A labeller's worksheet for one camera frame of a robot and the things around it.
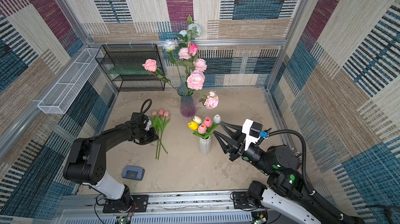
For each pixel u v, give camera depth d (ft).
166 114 3.40
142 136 2.60
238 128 1.61
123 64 3.51
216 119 2.21
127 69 3.08
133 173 2.69
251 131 1.33
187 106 3.23
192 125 2.13
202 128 2.06
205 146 2.60
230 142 1.48
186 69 2.94
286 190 1.42
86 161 1.54
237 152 1.46
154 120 3.26
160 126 3.26
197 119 2.25
